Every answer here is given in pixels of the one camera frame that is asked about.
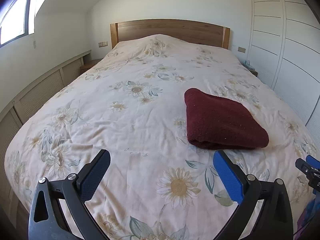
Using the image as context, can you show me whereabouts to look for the dark red knitted sweater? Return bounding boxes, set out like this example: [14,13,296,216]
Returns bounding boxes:
[184,88,269,150]

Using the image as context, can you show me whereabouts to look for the wooden right nightstand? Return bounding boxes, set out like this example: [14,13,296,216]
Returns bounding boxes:
[242,63,258,77]

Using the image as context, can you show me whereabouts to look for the wooden nightstand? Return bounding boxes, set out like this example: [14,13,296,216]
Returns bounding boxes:
[80,59,102,74]
[242,63,258,77]

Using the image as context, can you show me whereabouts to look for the small items on nightstand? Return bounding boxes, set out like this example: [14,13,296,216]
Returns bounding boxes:
[243,60,254,70]

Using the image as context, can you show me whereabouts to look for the white panelled wardrobe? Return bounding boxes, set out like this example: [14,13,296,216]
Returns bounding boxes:
[248,0,319,145]

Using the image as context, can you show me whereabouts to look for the white floral duvet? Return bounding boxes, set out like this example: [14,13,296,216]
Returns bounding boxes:
[4,35,319,239]

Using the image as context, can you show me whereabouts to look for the wooden left nightstand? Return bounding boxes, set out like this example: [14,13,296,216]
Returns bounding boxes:
[80,59,102,74]

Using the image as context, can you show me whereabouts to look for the wooden headboard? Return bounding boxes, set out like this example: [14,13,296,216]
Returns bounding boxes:
[110,19,231,49]

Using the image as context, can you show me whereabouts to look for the low slatted wall cabinet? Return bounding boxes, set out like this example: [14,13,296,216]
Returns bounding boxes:
[1,51,90,209]

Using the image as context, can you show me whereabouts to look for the beige wall switch plate right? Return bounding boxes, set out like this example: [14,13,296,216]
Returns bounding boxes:
[238,47,246,53]

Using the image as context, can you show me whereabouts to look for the beige wall switch plate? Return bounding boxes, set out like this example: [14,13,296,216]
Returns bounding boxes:
[98,41,108,48]
[238,47,246,53]

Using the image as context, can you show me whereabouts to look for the beige wall switch plate left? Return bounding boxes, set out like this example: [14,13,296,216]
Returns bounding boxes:
[98,41,108,48]

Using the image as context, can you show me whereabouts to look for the window with dark frame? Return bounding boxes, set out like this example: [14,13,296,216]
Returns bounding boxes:
[1,0,45,46]

